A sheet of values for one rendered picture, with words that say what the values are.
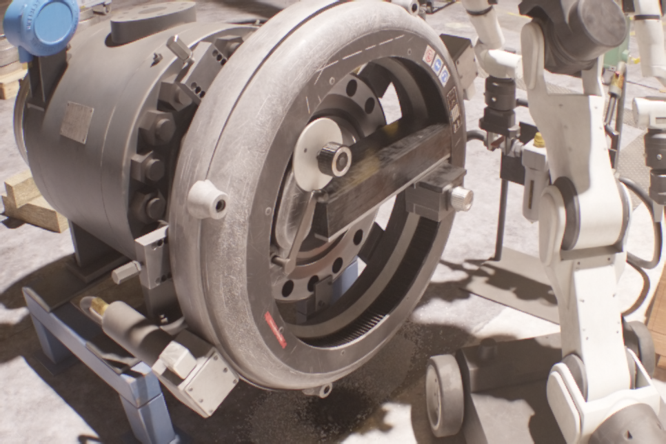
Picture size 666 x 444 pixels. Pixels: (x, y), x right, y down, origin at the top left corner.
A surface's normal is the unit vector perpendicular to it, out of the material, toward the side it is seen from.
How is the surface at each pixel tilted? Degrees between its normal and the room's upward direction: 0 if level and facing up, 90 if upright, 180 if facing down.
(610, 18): 61
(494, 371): 45
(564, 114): 49
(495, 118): 90
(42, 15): 90
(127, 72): 37
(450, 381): 24
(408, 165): 90
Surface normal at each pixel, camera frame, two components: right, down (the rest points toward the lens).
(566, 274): 0.11, 0.24
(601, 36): 0.09, -0.01
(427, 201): -0.61, 0.42
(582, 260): 0.07, -0.28
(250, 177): 0.60, 0.24
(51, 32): 0.79, 0.28
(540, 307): -0.02, -0.88
